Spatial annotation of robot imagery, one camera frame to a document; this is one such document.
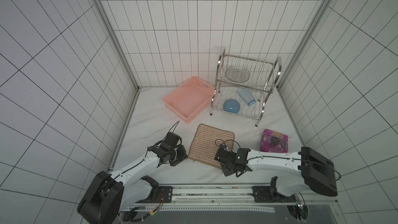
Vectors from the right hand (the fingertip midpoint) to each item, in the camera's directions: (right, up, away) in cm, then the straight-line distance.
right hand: (222, 170), depth 81 cm
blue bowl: (+9, +34, +22) cm, 42 cm away
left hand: (-20, +6, +2) cm, 21 cm away
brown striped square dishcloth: (-9, +13, +9) cm, 18 cm away
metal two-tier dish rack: (+12, +46, +2) cm, 47 cm away
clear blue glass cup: (+19, +41, +20) cm, 49 cm away
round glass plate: (+10, +53, +9) cm, 55 cm away
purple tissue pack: (+29, +14, +4) cm, 33 cm away
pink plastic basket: (-19, +38, +29) cm, 51 cm away
